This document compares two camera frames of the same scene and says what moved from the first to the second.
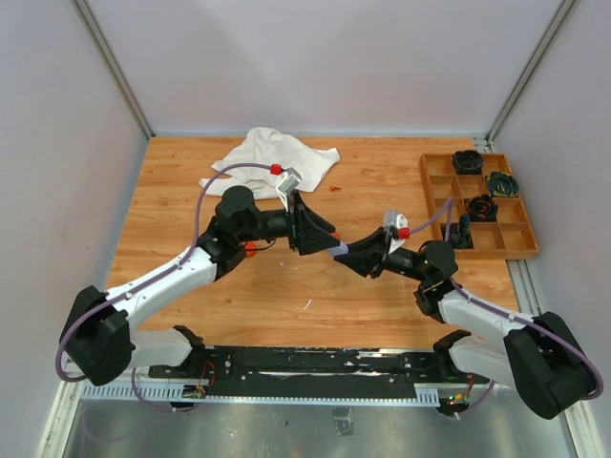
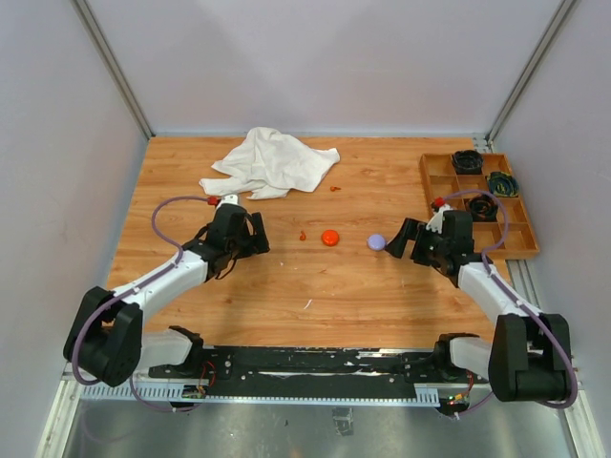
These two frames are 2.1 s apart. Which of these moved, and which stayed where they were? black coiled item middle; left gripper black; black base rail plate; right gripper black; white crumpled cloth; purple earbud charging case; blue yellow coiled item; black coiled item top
Moved: purple earbud charging case; right gripper black; left gripper black
Stayed: blue yellow coiled item; black coiled item top; black base rail plate; black coiled item middle; white crumpled cloth
